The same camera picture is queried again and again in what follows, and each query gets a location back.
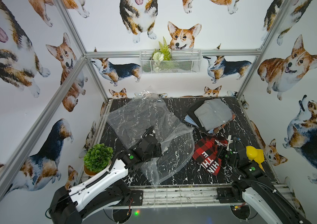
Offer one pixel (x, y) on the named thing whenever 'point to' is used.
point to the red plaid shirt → (217, 129)
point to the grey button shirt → (212, 113)
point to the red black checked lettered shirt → (205, 152)
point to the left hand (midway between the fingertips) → (163, 145)
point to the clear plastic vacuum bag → (133, 116)
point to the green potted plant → (97, 158)
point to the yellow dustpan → (256, 154)
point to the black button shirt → (189, 105)
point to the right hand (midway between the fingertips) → (216, 146)
